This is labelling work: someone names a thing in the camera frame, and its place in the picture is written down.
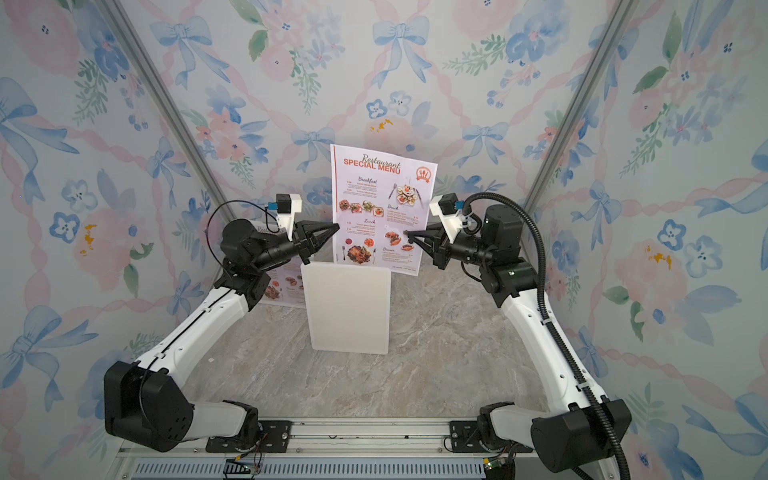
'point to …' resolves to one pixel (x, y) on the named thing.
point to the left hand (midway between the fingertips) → (338, 227)
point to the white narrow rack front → (312, 276)
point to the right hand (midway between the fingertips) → (414, 231)
